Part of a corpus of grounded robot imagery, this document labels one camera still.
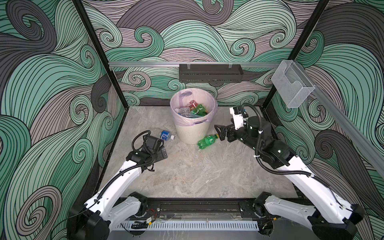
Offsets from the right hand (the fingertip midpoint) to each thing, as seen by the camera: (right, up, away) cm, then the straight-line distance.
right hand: (224, 122), depth 66 cm
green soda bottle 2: (-9, +7, +28) cm, 30 cm away
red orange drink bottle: (-13, +11, +28) cm, 33 cm away
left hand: (-34, -17, +15) cm, 41 cm away
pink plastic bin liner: (-21, +15, +27) cm, 37 cm away
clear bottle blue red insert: (-20, +6, +21) cm, 30 cm away
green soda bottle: (-4, -13, +30) cm, 33 cm away
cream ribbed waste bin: (-14, -8, +21) cm, 26 cm away
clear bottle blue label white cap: (-31, -10, +31) cm, 45 cm away
